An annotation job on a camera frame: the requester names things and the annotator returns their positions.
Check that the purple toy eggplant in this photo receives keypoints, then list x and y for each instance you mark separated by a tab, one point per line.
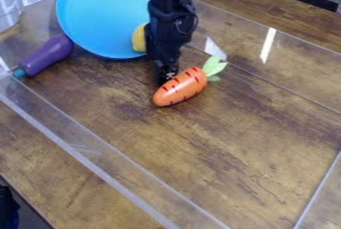
55	50

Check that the orange toy carrot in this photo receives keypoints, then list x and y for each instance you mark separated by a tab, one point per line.
189	83

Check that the blue plastic plate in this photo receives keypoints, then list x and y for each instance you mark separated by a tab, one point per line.
101	25

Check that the clear acrylic enclosure wall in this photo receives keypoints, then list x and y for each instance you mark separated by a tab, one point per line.
243	158

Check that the yellow toy lemon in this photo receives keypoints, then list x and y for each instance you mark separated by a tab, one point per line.
140	39

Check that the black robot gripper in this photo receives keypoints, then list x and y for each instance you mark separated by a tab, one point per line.
173	21

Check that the dark object at bottom left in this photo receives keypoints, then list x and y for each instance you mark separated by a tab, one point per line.
9	209

